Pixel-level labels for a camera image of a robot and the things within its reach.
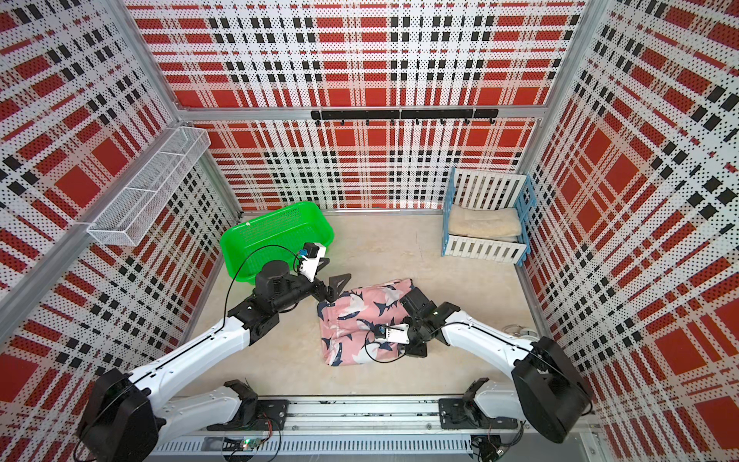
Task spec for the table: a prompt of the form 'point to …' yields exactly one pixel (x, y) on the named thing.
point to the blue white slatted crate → (490, 190)
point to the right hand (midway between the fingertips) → (409, 339)
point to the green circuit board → (250, 444)
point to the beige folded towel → (502, 223)
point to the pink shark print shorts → (346, 323)
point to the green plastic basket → (267, 242)
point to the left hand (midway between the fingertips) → (343, 267)
